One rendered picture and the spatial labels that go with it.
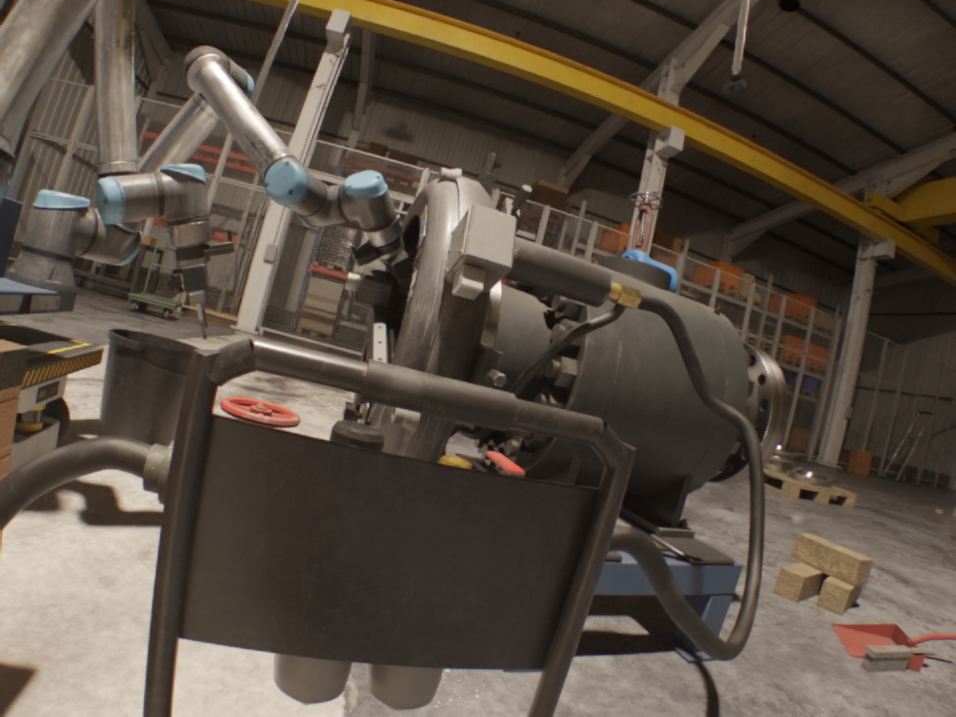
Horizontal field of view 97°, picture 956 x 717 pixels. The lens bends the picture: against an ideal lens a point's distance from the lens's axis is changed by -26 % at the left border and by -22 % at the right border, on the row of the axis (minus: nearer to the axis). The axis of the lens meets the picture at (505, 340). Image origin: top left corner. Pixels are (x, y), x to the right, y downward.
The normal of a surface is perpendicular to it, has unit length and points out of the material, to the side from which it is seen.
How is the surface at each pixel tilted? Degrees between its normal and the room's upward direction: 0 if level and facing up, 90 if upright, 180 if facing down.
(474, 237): 68
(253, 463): 90
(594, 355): 79
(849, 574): 90
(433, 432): 114
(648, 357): 74
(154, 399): 93
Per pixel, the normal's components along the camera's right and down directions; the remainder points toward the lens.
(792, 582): -0.80, -0.22
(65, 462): 0.42, -0.20
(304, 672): 0.06, -0.02
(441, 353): 0.31, 0.11
